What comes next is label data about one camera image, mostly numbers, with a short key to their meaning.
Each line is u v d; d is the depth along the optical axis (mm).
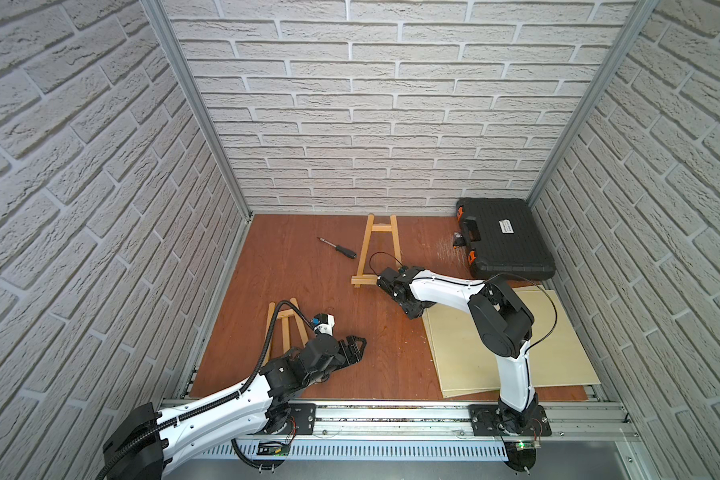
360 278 946
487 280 555
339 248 1093
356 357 705
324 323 735
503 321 515
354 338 725
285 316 894
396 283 710
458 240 1111
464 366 808
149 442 426
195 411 470
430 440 740
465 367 806
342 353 695
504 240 1027
